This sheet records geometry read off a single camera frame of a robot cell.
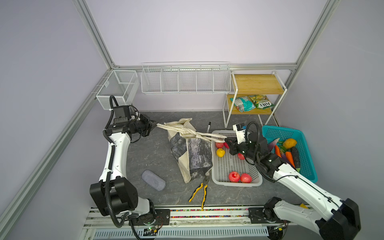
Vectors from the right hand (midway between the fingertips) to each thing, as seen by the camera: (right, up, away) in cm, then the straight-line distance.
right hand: (227, 139), depth 76 cm
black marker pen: (-7, +6, +34) cm, 35 cm away
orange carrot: (+42, -13, +15) cm, 47 cm away
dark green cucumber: (+44, -13, +13) cm, 48 cm away
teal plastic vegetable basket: (+47, -16, +7) cm, 50 cm away
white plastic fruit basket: (+6, -20, +13) cm, 24 cm away
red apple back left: (-1, -5, +19) cm, 20 cm away
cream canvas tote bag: (-18, -5, -2) cm, 19 cm away
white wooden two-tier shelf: (+28, +30, +32) cm, 52 cm away
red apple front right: (+11, -22, +5) cm, 25 cm away
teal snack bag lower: (+16, +22, +23) cm, 35 cm away
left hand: (-36, +9, +1) cm, 37 cm away
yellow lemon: (-1, -9, +15) cm, 18 cm away
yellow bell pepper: (+44, -4, +18) cm, 47 cm away
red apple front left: (+5, -21, +5) cm, 22 cm away
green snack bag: (+28, +24, +25) cm, 44 cm away
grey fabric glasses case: (-41, -24, +8) cm, 48 cm away
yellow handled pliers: (-11, -26, +7) cm, 29 cm away
